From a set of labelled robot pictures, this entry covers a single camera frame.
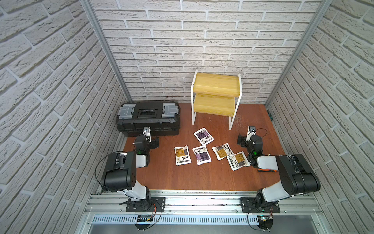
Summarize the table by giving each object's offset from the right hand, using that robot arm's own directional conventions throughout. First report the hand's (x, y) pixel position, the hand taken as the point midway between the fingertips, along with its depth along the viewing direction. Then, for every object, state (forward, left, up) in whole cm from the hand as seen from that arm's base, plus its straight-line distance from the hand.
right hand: (249, 134), depth 94 cm
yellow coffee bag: (-10, +45, -5) cm, 46 cm away
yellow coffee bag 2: (-8, +18, -5) cm, 21 cm away
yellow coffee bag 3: (-16, +10, -5) cm, 19 cm away
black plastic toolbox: (+7, +55, +12) cm, 57 cm away
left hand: (+5, +66, +1) cm, 66 cm away
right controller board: (-47, +4, -7) cm, 47 cm away
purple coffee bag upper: (+4, +29, -6) cm, 30 cm away
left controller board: (-43, +65, -8) cm, 78 cm away
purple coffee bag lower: (-10, +32, -5) cm, 34 cm away
